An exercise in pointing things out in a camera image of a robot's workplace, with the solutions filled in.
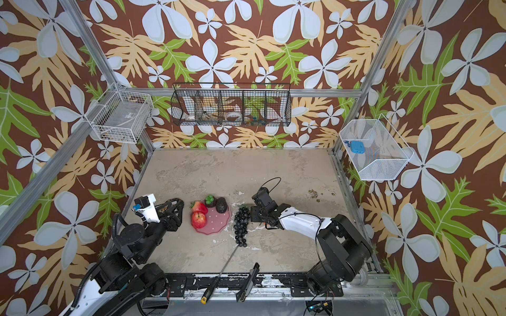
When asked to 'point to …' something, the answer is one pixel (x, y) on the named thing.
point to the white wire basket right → (386, 153)
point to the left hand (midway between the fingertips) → (179, 201)
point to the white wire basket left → (122, 116)
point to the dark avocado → (221, 205)
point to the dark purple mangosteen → (210, 201)
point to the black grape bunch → (241, 220)
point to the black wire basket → (231, 104)
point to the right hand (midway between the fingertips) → (253, 212)
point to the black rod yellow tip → (214, 284)
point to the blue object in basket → (356, 146)
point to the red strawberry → (198, 207)
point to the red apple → (198, 219)
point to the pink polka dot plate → (216, 222)
